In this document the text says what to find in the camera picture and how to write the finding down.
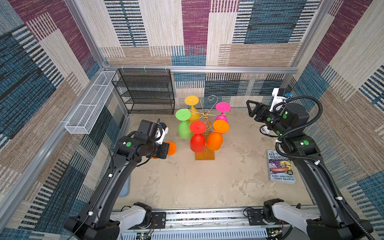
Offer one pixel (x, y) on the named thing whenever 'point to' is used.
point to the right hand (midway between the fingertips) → (252, 105)
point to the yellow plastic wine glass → (193, 100)
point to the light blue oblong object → (126, 188)
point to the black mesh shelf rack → (146, 91)
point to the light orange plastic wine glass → (215, 140)
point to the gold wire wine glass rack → (207, 154)
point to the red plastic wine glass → (197, 141)
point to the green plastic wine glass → (184, 128)
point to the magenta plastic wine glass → (222, 107)
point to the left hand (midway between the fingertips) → (167, 147)
